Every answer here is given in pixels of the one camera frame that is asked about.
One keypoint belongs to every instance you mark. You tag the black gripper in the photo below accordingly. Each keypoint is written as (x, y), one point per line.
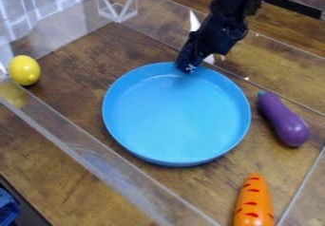
(214, 38)

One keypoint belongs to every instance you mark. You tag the blue round plastic tray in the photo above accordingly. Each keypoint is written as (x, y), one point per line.
(173, 118)

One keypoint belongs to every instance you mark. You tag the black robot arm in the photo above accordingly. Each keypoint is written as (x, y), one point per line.
(234, 8)

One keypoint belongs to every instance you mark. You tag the orange toy carrot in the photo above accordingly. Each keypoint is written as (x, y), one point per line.
(254, 206)

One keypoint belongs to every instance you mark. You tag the black baseboard strip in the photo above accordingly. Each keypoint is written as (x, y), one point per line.
(297, 7)

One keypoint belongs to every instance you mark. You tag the purple toy eggplant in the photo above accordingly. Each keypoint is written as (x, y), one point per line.
(289, 126)

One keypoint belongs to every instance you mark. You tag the yellow toy lemon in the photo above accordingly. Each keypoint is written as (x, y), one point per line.
(24, 70)

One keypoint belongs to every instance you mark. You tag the blue object at corner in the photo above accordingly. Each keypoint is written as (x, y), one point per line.
(10, 208)

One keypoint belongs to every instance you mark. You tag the clear acrylic barrier wall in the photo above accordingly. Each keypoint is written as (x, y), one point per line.
(66, 165)

